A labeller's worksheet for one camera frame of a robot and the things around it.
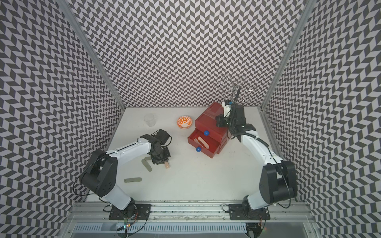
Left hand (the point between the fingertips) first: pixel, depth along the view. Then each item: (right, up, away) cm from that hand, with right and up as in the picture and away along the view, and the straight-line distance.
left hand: (167, 162), depth 87 cm
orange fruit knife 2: (+18, +11, +3) cm, 21 cm away
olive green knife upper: (-9, +4, -7) cm, 12 cm away
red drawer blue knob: (+23, +18, -7) cm, 30 cm away
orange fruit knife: (+24, +10, +1) cm, 26 cm away
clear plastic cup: (-17, +25, +21) cm, 37 cm away
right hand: (+30, +25, -2) cm, 39 cm away
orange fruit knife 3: (0, -1, -1) cm, 2 cm away
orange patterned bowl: (+9, +24, +18) cm, 31 cm away
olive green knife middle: (-12, -2, +1) cm, 13 cm away
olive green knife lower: (-17, -8, -6) cm, 20 cm away
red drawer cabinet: (+24, +15, 0) cm, 28 cm away
